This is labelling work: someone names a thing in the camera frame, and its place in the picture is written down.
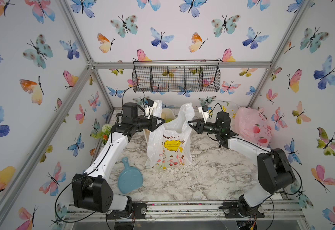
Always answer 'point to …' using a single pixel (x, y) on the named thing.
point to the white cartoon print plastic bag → (169, 144)
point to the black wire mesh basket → (176, 75)
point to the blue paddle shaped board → (130, 178)
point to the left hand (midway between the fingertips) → (165, 120)
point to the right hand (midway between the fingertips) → (188, 122)
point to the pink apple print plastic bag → (251, 125)
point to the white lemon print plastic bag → (217, 106)
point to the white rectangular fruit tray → (166, 113)
